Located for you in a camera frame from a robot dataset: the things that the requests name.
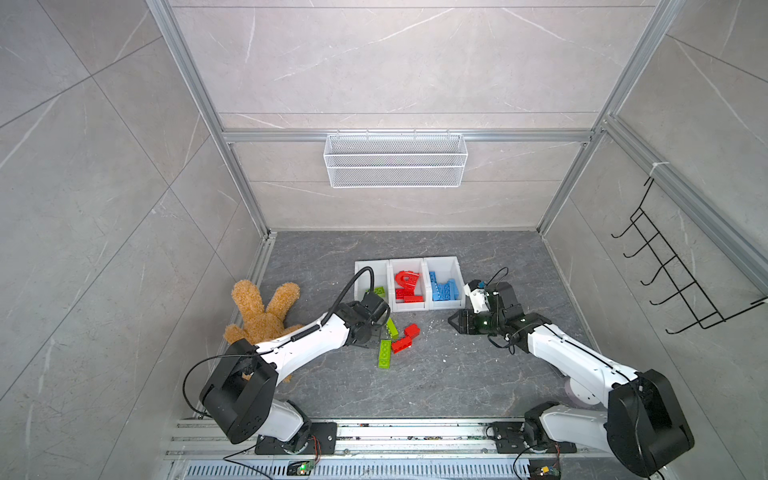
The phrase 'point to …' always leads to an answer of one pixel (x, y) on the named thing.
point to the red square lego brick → (412, 330)
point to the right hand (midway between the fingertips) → (458, 319)
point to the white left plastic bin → (383, 280)
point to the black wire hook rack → (688, 296)
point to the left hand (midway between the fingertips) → (372, 330)
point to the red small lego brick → (400, 345)
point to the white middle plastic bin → (416, 265)
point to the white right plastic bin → (444, 269)
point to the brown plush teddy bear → (262, 323)
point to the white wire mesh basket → (395, 161)
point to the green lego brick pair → (384, 355)
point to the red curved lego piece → (407, 279)
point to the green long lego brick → (392, 328)
